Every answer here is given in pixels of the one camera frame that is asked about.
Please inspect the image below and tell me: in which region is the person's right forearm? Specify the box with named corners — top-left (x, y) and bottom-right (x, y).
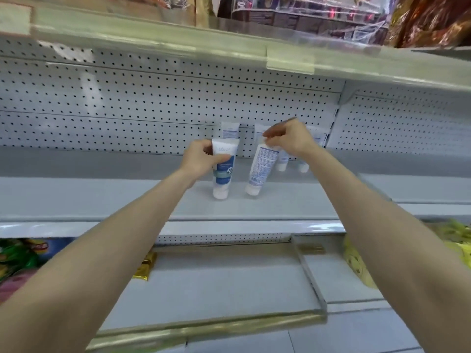
top-left (303, 145), bottom-right (471, 353)

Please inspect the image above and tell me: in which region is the person's left hand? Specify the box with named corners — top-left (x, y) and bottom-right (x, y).
top-left (178, 138), bottom-right (230, 181)

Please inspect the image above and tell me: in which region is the gold snack packet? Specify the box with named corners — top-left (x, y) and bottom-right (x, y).
top-left (132, 252), bottom-right (158, 282)

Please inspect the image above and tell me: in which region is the black green chips bag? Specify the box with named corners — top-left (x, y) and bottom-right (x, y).
top-left (0, 238), bottom-right (43, 285)

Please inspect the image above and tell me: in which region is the person's right hand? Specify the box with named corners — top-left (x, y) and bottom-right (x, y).
top-left (262, 118), bottom-right (318, 159)

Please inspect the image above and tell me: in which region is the person's left forearm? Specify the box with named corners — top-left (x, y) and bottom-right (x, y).
top-left (0, 169), bottom-right (198, 353)

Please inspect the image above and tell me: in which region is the blue chips bag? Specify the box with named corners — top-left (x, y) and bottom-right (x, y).
top-left (22, 238), bottom-right (76, 260)

